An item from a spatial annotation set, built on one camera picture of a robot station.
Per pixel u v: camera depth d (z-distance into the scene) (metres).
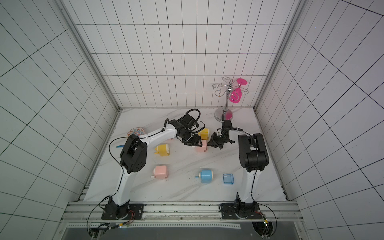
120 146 1.02
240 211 0.67
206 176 0.77
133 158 0.54
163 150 0.89
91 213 0.69
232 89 0.93
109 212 0.74
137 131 1.02
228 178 0.83
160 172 0.81
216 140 0.88
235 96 1.11
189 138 0.81
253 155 0.53
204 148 0.90
